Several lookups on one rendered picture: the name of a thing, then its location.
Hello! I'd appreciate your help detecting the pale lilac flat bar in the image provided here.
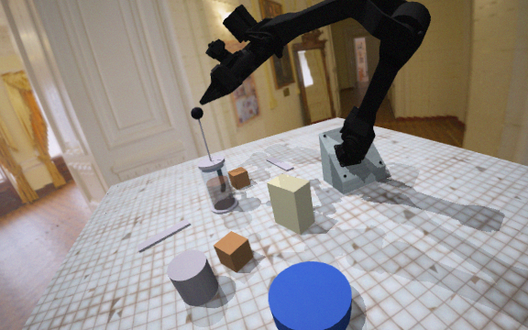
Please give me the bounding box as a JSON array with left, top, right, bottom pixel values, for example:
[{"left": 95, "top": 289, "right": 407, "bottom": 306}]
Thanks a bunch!
[
  {"left": 137, "top": 219, "right": 191, "bottom": 252},
  {"left": 266, "top": 157, "right": 294, "bottom": 171}
]

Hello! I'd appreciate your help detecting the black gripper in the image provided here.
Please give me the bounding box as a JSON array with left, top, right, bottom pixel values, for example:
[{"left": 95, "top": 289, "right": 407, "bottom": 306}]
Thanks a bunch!
[{"left": 200, "top": 49, "right": 260, "bottom": 105}]

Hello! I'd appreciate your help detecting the grey cylinder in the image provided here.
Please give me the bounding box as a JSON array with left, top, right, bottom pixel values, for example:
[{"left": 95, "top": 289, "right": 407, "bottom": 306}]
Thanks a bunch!
[{"left": 167, "top": 249, "right": 218, "bottom": 306}]

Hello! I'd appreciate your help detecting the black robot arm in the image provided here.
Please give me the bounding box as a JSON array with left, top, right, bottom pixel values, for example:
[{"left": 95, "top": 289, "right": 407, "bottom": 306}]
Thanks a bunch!
[{"left": 223, "top": 0, "right": 431, "bottom": 167}]

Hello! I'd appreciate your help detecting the blue cylinder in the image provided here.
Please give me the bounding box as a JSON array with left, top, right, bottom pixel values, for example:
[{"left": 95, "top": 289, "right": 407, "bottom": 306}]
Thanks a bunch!
[{"left": 269, "top": 261, "right": 352, "bottom": 330}]

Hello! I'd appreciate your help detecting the coffee press with black knob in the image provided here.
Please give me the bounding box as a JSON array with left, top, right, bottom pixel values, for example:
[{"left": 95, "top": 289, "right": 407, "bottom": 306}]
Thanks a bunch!
[{"left": 191, "top": 106, "right": 238, "bottom": 215}]

